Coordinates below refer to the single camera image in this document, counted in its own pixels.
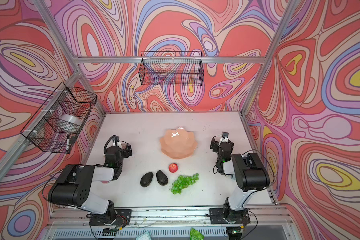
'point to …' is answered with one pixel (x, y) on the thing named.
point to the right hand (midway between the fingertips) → (221, 141)
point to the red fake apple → (173, 167)
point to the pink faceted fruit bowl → (177, 143)
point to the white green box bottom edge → (146, 236)
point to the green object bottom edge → (195, 235)
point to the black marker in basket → (68, 143)
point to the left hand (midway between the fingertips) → (122, 143)
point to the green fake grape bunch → (183, 182)
